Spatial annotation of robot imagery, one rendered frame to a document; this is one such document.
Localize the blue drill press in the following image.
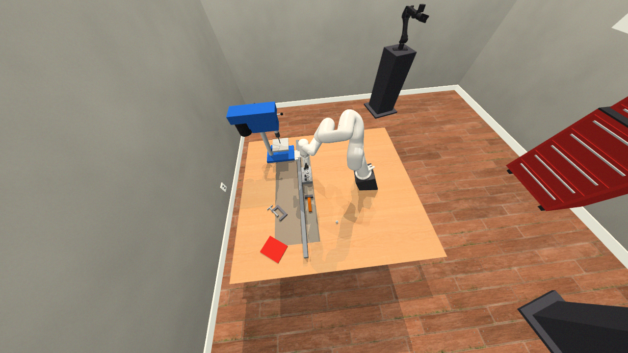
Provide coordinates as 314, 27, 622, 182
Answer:
226, 101, 295, 163

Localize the red flat square block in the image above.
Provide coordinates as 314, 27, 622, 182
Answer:
260, 236, 288, 263

